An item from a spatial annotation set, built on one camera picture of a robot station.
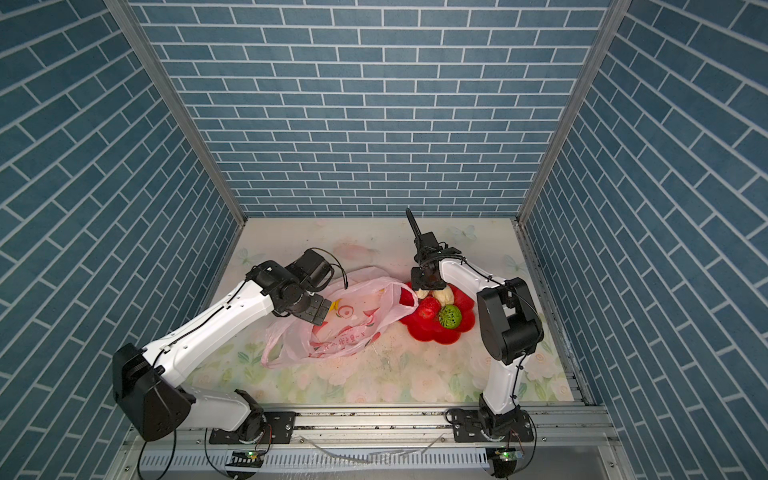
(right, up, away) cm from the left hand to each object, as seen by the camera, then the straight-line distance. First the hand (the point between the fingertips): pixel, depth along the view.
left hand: (309, 307), depth 79 cm
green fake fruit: (+39, -4, +9) cm, 40 cm away
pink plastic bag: (+11, -5, +15) cm, 20 cm away
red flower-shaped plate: (+31, -9, +11) cm, 34 cm away
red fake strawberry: (+33, -2, +11) cm, 35 cm away
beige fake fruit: (+38, +1, +13) cm, 41 cm away
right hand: (+31, +5, +17) cm, 36 cm away
